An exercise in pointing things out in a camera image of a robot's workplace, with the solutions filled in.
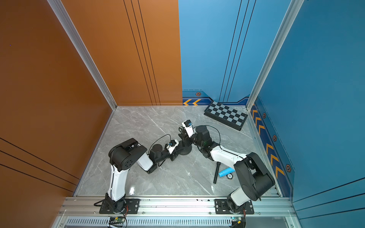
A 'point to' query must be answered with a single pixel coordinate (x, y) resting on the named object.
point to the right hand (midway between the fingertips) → (182, 132)
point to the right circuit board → (238, 222)
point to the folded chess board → (229, 116)
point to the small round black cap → (229, 176)
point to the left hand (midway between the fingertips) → (181, 145)
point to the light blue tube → (226, 171)
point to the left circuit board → (116, 220)
